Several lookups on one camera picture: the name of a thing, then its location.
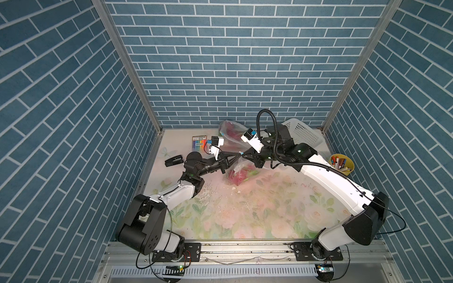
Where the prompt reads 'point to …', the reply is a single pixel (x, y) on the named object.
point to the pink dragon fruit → (238, 176)
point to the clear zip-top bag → (241, 162)
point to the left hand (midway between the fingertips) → (243, 158)
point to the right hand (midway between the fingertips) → (246, 154)
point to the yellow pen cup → (341, 163)
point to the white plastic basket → (302, 132)
